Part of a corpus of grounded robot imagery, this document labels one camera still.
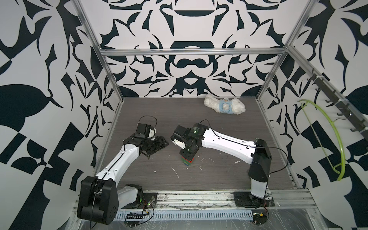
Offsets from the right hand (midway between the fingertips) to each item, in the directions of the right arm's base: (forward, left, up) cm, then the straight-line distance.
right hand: (186, 152), depth 78 cm
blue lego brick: (-3, 0, -11) cm, 11 cm away
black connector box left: (-27, +26, -14) cm, 40 cm away
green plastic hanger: (+19, -63, +19) cm, 69 cm away
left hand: (+7, +13, -2) cm, 15 cm away
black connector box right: (-28, -35, -14) cm, 47 cm away
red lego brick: (-2, -2, -7) cm, 7 cm away
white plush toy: (+33, -27, 0) cm, 43 cm away
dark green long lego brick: (-2, 0, -7) cm, 8 cm away
